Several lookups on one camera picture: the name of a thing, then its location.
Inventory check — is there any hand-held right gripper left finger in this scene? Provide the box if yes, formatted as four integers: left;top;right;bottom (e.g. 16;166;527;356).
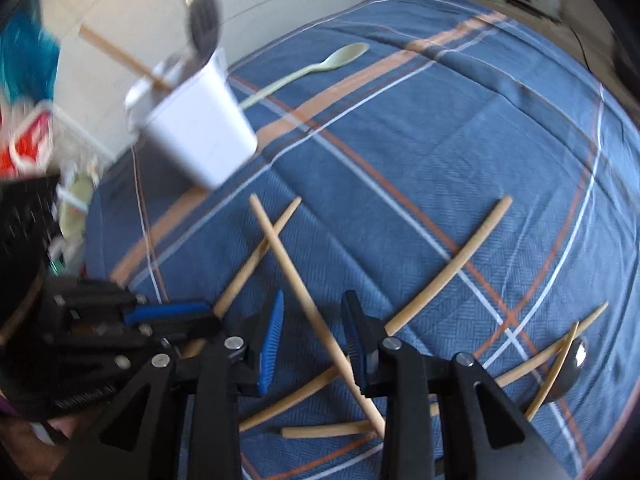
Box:
52;289;287;480

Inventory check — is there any blue plaid tablecloth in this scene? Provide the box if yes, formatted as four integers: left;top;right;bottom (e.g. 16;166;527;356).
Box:
82;0;640;480

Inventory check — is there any black spoon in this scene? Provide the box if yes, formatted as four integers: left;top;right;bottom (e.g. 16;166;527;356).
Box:
186;0;224;58

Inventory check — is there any printed wooden chopstick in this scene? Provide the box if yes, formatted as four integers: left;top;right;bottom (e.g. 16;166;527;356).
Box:
79;26;173;92

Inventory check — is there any red and white packaging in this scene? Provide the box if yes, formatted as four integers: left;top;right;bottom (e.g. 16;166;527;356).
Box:
0;100;56;178

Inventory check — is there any bright blue fuzzy object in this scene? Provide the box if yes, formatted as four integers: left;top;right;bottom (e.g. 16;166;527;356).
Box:
0;0;61;106

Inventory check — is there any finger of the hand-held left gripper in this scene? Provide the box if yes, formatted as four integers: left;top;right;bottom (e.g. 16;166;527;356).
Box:
140;321;228;358
122;300;217;327

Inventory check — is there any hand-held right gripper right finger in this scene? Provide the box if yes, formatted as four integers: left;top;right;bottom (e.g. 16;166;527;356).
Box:
340;289;573;480

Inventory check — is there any white utensil holder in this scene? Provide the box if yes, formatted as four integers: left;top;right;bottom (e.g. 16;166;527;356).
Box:
124;47;259;190

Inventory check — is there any metal spoon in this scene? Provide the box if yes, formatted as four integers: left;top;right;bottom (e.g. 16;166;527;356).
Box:
544;336;592;405

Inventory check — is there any plain wooden chopstick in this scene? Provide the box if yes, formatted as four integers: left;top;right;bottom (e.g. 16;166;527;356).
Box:
249;194;387;437

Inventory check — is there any bunch of wooden chopsticks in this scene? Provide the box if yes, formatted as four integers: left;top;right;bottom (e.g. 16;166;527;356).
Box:
177;196;610;440

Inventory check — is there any pale plastic spoon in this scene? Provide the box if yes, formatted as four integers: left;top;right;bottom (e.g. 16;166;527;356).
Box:
237;42;371;111

